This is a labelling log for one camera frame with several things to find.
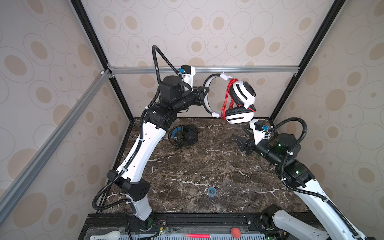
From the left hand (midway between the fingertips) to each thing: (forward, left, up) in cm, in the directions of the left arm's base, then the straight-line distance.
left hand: (214, 86), depth 57 cm
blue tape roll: (-24, -2, -52) cm, 57 cm away
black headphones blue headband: (+16, +16, -52) cm, 57 cm away
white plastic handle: (-44, +45, -51) cm, 81 cm away
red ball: (-43, -12, -49) cm, 66 cm away
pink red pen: (-44, +6, -51) cm, 68 cm away
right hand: (-9, -12, -15) cm, 22 cm away
